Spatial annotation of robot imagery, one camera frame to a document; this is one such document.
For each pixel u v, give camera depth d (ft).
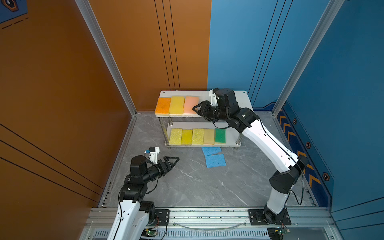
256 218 2.37
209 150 3.17
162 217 2.44
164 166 2.14
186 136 3.17
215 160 3.03
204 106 1.97
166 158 2.16
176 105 2.39
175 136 3.17
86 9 2.29
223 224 2.38
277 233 2.29
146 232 2.33
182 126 3.46
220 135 3.15
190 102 2.43
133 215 1.59
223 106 1.73
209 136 3.18
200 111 2.08
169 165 2.11
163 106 2.41
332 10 2.32
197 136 3.17
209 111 2.00
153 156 2.25
